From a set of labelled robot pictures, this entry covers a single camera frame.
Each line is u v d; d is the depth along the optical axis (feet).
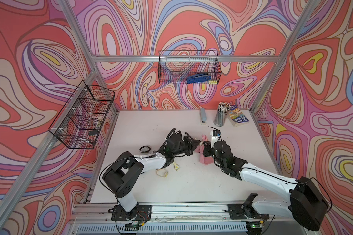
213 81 2.76
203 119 3.61
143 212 2.40
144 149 3.16
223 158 2.02
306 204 1.33
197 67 3.15
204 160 2.88
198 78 2.96
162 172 2.84
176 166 2.90
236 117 3.67
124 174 1.56
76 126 2.41
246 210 2.14
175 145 2.20
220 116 3.34
